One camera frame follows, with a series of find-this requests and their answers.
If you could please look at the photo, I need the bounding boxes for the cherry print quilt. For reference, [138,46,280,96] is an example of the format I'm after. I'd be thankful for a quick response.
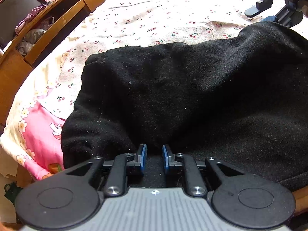
[10,0,308,135]

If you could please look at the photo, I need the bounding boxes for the pink cartoon print bedsheet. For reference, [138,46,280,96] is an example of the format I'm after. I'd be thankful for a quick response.
[0,101,66,181]

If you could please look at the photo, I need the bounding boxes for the green bag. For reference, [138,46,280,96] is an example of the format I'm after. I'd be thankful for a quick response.
[3,182,21,204]

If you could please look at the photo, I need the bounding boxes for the black pants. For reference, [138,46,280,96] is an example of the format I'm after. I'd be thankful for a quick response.
[61,21,308,193]

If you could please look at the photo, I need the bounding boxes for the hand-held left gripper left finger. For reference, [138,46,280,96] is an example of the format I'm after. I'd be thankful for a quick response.
[66,144,148,197]

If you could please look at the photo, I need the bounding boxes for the purple cloth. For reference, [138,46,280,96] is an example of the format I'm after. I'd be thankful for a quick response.
[15,4,55,35]

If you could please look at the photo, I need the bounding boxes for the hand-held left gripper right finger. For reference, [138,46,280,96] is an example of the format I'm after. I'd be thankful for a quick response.
[162,144,244,197]

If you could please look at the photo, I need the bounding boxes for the grey clothes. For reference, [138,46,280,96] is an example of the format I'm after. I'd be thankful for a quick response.
[16,28,47,57]

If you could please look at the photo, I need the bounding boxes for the black television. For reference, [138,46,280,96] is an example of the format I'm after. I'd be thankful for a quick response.
[0,0,44,50]

